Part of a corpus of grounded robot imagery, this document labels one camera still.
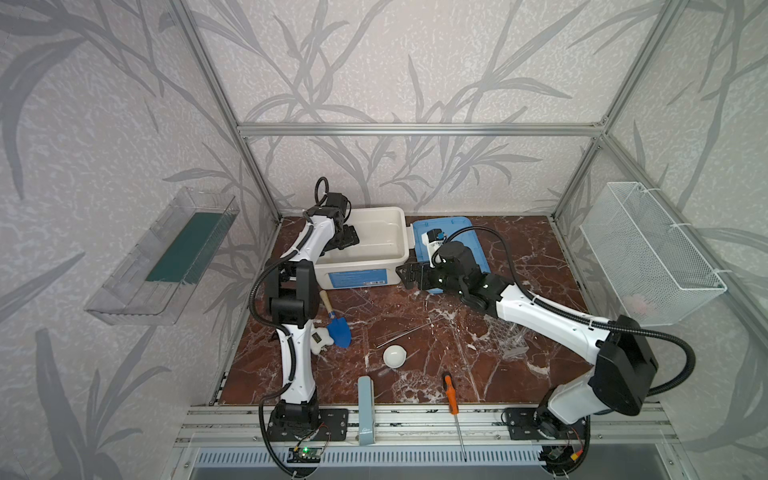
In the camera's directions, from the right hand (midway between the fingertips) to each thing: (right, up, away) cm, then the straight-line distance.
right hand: (410, 258), depth 80 cm
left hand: (-22, +7, +21) cm, 31 cm away
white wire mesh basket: (+50, -3, -19) cm, 54 cm away
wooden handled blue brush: (-22, -22, +11) cm, 33 cm away
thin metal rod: (-1, -23, +9) cm, 25 cm away
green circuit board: (-26, -47, -8) cm, 55 cm away
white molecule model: (-26, -23, +5) cm, 35 cm away
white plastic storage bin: (-9, +4, +29) cm, 31 cm away
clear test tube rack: (+30, -24, +8) cm, 39 cm away
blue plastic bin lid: (+11, +7, -9) cm, 16 cm away
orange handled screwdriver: (+11, -37, -3) cm, 38 cm away
